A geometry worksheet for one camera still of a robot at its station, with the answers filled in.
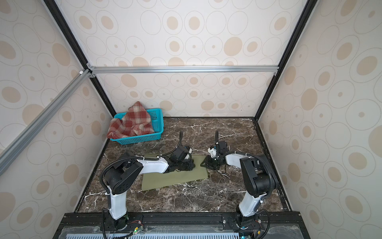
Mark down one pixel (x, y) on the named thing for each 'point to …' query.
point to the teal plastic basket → (156, 116)
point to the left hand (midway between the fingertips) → (200, 165)
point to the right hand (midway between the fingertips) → (204, 165)
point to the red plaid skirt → (137, 122)
